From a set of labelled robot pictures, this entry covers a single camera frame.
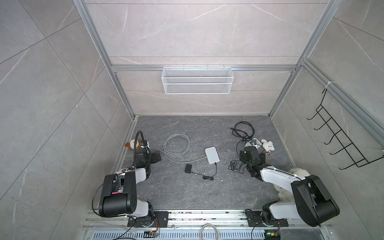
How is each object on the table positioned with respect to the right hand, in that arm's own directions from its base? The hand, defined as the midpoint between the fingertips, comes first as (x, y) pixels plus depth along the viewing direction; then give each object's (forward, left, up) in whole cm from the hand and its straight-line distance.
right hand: (251, 150), depth 92 cm
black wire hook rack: (-21, -30, +27) cm, 46 cm away
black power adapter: (-10, +40, -4) cm, 41 cm away
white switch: (0, +24, -5) cm, 25 cm away
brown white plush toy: (+9, +79, -3) cm, 80 cm away
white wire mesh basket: (+42, +34, +24) cm, 59 cm away
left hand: (+3, +65, 0) cm, 65 cm away
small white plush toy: (+5, -14, -3) cm, 15 cm away
